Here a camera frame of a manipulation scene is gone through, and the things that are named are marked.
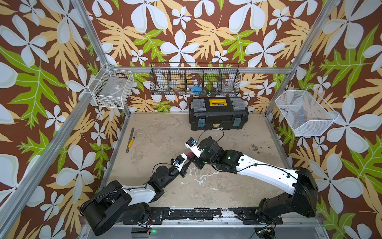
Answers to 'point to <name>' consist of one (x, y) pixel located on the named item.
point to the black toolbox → (218, 113)
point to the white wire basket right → (308, 114)
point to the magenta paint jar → (190, 154)
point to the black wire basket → (190, 79)
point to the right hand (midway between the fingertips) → (189, 154)
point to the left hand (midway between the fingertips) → (190, 155)
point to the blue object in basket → (197, 90)
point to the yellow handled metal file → (132, 140)
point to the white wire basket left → (110, 87)
